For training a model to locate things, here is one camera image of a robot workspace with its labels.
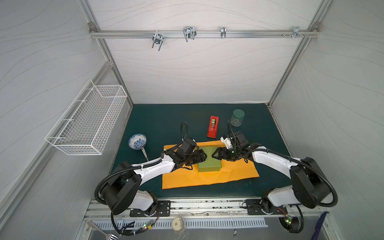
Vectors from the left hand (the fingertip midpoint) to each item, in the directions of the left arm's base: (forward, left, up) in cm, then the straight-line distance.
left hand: (205, 155), depth 84 cm
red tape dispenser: (+22, -6, -3) cm, 23 cm away
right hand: (+3, -8, -1) cm, 9 cm away
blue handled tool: (-30, -55, -8) cm, 63 cm away
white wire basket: (0, +56, +23) cm, 61 cm away
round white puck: (-32, +12, +3) cm, 35 cm away
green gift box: (-5, -3, 0) cm, 6 cm away
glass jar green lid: (+28, -22, +1) cm, 36 cm away
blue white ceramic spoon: (+12, +45, -6) cm, 47 cm away
